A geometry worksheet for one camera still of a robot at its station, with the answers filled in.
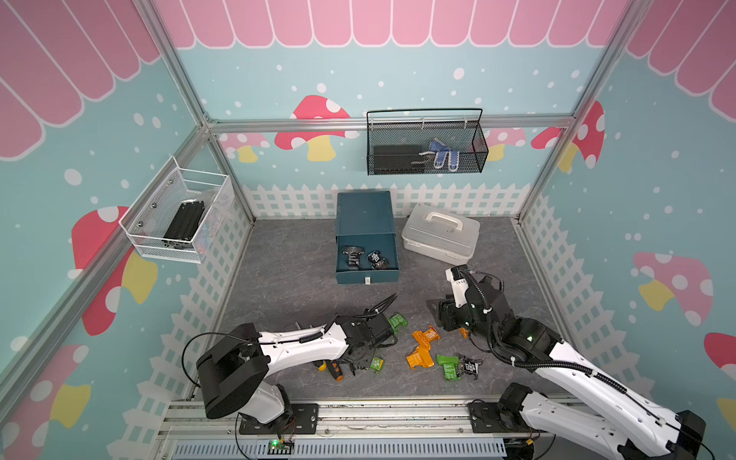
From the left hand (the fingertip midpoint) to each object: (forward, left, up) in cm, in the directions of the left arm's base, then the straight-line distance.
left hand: (356, 357), depth 83 cm
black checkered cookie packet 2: (+24, -5, +15) cm, 29 cm away
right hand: (+9, -21, +19) cm, 30 cm away
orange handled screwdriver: (-3, +6, 0) cm, 7 cm away
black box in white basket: (+20, +42, +34) cm, 58 cm away
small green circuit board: (-22, +18, -4) cm, 29 cm away
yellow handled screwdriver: (-4, +9, +2) cm, 10 cm away
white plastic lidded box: (+39, -30, +11) cm, 50 cm away
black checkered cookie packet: (-2, -32, 0) cm, 32 cm away
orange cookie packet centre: (+6, -21, 0) cm, 22 cm away
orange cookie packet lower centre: (0, -19, 0) cm, 19 cm away
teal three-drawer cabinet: (+37, -2, +19) cm, 42 cm away
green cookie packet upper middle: (+12, -12, 0) cm, 17 cm away
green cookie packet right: (-2, -27, 0) cm, 27 cm away
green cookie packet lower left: (-2, -6, 0) cm, 6 cm away
